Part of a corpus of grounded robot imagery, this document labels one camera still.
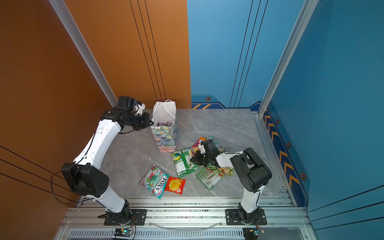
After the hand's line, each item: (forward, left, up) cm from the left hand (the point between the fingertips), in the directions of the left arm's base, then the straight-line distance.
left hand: (155, 120), depth 82 cm
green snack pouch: (-23, -31, -24) cm, 45 cm away
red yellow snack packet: (-27, -11, -24) cm, 37 cm away
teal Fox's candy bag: (-25, 0, -22) cm, 34 cm away
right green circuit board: (-48, -50, -26) cm, 74 cm away
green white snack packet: (-14, -15, -22) cm, 30 cm away
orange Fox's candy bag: (-4, -22, -22) cm, 32 cm away
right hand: (-12, -19, -23) cm, 32 cm away
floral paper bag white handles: (-4, -7, +1) cm, 8 cm away
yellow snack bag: (-18, -42, -23) cm, 51 cm away
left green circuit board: (-49, +12, -26) cm, 57 cm away
